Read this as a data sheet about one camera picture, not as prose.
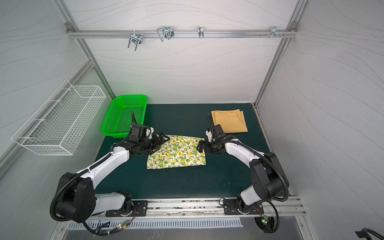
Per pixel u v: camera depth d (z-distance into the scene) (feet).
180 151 3.04
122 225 2.24
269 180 1.44
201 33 2.56
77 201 1.33
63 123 2.29
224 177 2.78
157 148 2.47
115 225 2.29
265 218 2.36
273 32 2.51
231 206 2.41
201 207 2.46
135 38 2.60
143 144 2.39
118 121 3.56
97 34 2.52
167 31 2.50
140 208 2.42
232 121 3.65
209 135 2.75
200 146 2.63
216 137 2.31
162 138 2.52
